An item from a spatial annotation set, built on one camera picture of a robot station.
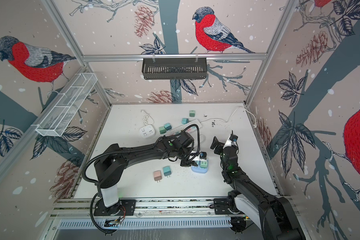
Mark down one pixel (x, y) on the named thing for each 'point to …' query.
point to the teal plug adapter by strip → (184, 121)
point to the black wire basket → (174, 68)
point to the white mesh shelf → (59, 116)
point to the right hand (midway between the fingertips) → (220, 140)
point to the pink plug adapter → (157, 175)
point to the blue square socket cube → (199, 169)
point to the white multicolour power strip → (189, 130)
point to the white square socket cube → (147, 131)
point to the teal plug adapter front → (167, 171)
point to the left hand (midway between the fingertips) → (197, 161)
